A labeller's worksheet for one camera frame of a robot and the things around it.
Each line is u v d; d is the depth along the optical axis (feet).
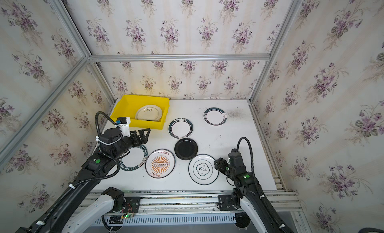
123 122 2.05
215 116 3.64
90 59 3.05
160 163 2.84
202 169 2.77
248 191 1.80
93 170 1.59
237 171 2.08
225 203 2.40
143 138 2.16
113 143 1.74
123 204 2.32
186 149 2.99
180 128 3.33
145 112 3.63
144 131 2.18
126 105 3.74
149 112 3.63
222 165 2.41
